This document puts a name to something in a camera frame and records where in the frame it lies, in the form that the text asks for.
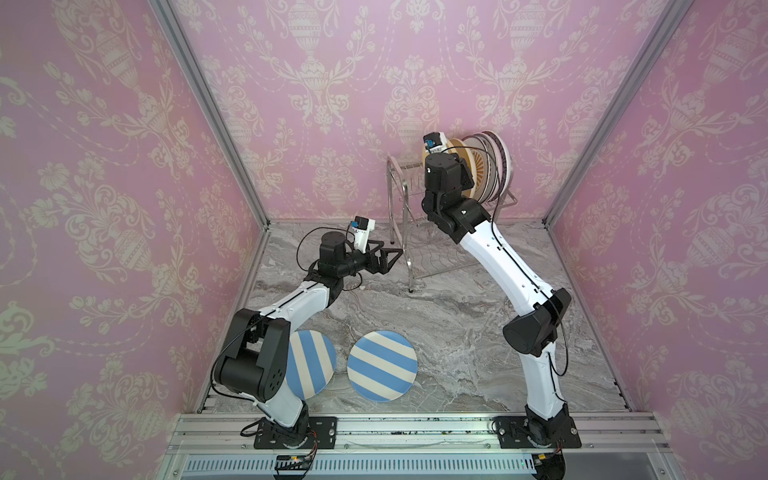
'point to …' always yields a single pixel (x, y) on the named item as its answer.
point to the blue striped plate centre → (382, 365)
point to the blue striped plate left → (310, 364)
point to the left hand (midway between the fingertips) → (393, 250)
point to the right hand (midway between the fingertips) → (463, 163)
